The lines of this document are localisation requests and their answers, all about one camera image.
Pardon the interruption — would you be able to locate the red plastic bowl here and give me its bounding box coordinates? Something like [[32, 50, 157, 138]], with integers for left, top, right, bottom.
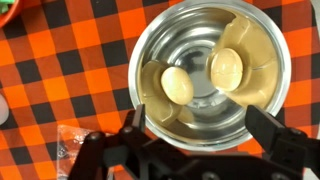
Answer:
[[0, 0, 24, 29]]

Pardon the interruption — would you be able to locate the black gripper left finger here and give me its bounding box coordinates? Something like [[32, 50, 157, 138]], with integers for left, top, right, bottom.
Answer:
[[123, 103, 147, 134]]

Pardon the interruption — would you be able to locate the beige egg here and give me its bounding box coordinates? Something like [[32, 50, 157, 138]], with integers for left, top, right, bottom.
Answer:
[[160, 66, 195, 106], [209, 47, 244, 93]]

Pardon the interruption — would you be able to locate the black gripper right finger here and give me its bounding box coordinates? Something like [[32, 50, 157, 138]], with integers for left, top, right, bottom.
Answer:
[[245, 104, 290, 157]]

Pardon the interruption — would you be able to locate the white round object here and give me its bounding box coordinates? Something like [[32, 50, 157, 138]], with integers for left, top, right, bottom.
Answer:
[[0, 94, 10, 126]]

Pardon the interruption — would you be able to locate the green toy block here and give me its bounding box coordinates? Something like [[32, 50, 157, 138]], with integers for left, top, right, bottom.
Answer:
[[0, 0, 16, 14]]

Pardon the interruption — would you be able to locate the orange black plaid tablecloth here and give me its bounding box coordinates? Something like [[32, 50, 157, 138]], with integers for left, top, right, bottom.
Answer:
[[0, 0, 320, 180]]

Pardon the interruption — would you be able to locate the clear plastic egg carton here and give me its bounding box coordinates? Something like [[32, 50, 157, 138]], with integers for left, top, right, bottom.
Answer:
[[56, 124, 114, 180]]

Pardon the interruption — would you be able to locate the silver metal bowl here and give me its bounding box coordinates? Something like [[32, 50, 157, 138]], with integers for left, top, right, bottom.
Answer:
[[127, 0, 292, 152]]

